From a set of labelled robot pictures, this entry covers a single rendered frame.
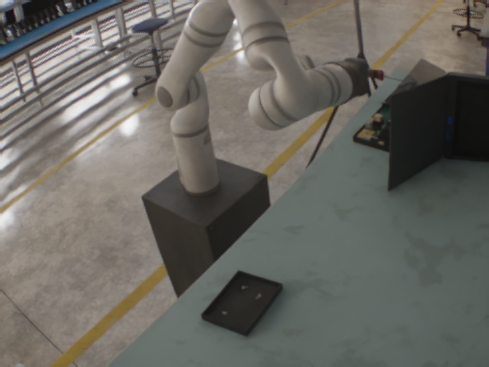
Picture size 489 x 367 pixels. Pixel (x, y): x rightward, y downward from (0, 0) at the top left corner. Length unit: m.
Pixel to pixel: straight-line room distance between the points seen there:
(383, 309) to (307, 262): 0.17
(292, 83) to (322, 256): 0.30
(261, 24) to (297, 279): 0.40
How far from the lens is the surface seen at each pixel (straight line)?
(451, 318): 0.70
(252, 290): 0.73
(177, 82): 1.01
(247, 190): 1.19
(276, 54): 0.66
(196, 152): 1.13
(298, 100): 0.62
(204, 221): 1.11
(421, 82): 0.88
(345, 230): 0.82
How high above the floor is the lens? 1.54
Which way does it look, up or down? 34 degrees down
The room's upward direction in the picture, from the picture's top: 10 degrees counter-clockwise
